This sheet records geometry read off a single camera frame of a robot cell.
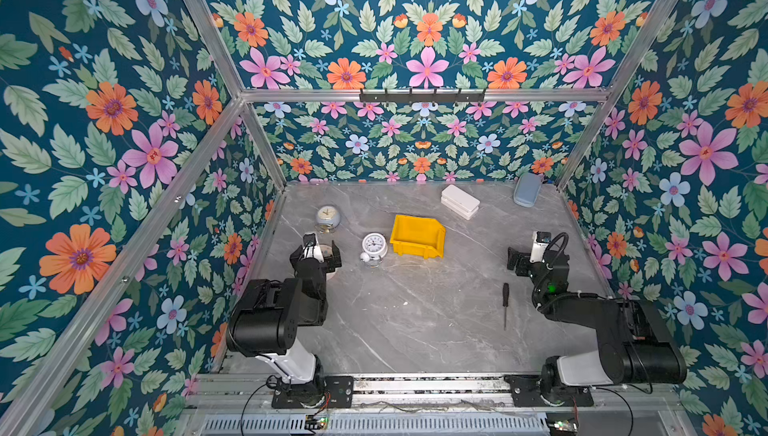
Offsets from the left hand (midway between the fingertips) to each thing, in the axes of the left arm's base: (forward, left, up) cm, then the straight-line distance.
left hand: (318, 236), depth 90 cm
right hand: (-6, -65, -4) cm, 65 cm away
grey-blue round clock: (+13, 0, -8) cm, 16 cm away
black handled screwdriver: (-20, -56, -11) cm, 60 cm away
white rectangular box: (+17, -48, -7) cm, 51 cm away
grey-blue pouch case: (+24, -76, -10) cm, 81 cm away
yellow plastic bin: (+4, -32, -10) cm, 33 cm away
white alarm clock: (-1, -17, -8) cm, 19 cm away
